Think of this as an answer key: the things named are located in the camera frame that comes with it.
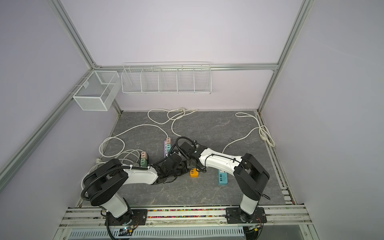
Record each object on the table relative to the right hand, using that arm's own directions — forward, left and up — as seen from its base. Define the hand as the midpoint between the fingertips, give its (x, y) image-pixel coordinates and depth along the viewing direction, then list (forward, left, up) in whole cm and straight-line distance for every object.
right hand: (194, 163), depth 87 cm
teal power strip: (-7, -16, -3) cm, 18 cm away
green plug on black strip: (-1, +29, +3) cm, 29 cm away
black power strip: (+4, +29, -3) cm, 30 cm away
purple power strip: (+11, +19, -2) cm, 22 cm away
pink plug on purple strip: (+15, +17, +2) cm, 23 cm away
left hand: (-2, +1, -2) cm, 3 cm away
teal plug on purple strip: (+9, +16, +3) cm, 19 cm away
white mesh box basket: (+39, +62, +24) cm, 77 cm away
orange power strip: (-6, 0, -2) cm, 6 cm away
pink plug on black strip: (+4, +30, +2) cm, 31 cm away
